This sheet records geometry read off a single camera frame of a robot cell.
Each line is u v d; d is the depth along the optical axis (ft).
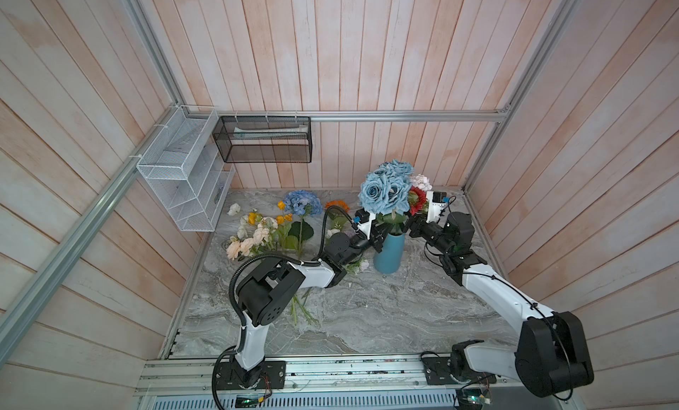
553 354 1.35
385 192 1.97
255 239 3.15
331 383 2.40
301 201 3.31
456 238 2.05
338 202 3.48
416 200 2.35
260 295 1.70
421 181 2.45
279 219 3.51
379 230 2.41
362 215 2.22
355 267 3.01
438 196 2.29
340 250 2.17
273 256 1.76
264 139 2.90
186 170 2.27
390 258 2.96
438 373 2.40
